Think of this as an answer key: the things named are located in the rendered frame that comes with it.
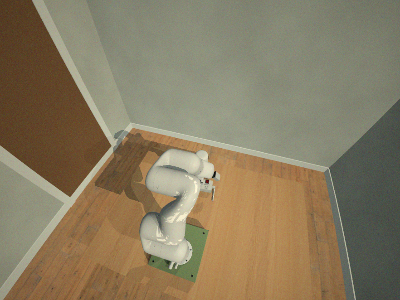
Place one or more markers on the grey power strip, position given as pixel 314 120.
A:
pixel 206 186

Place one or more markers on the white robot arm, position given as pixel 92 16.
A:
pixel 174 174

